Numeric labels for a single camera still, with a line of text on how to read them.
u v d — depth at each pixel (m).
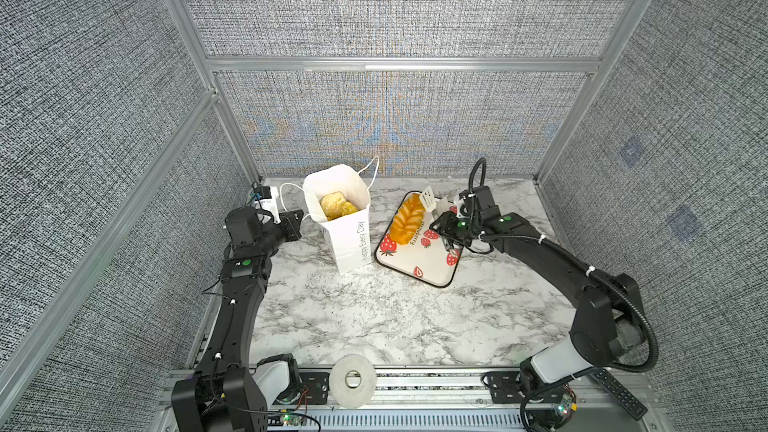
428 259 0.97
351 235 0.78
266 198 0.67
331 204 0.93
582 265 0.48
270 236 0.65
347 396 0.72
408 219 1.03
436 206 0.86
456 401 0.73
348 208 0.90
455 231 0.75
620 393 0.72
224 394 0.39
